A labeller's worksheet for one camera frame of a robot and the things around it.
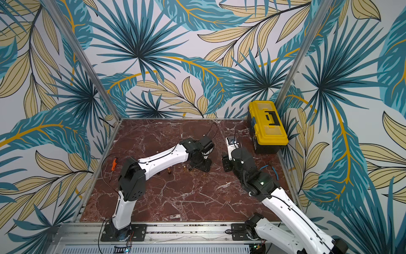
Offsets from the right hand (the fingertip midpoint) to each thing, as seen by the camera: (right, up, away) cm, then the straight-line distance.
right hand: (228, 151), depth 72 cm
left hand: (-10, -11, +12) cm, 20 cm away
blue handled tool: (+31, -14, +24) cm, 42 cm away
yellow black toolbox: (+26, +10, +21) cm, 35 cm away
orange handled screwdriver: (-65, -10, +23) cm, 70 cm away
